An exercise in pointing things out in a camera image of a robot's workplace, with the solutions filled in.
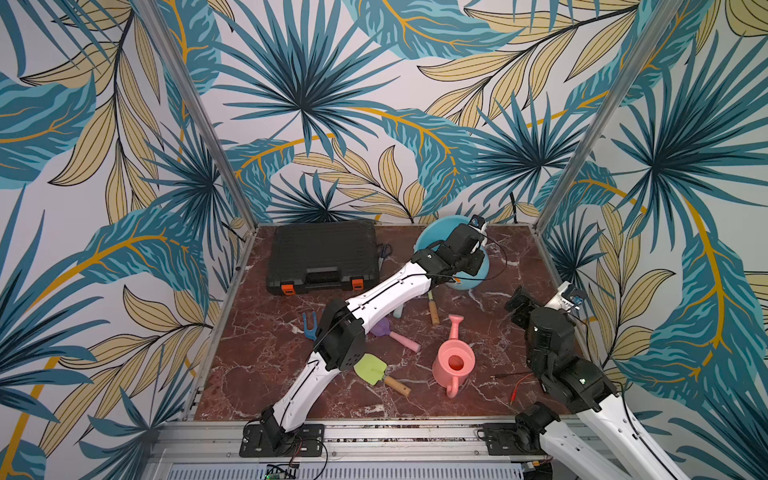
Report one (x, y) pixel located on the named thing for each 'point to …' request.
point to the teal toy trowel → (398, 311)
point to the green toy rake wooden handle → (433, 308)
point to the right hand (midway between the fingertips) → (534, 296)
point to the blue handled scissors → (384, 250)
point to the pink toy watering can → (453, 359)
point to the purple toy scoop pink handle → (382, 327)
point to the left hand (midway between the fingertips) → (475, 253)
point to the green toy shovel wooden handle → (373, 371)
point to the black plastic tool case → (320, 255)
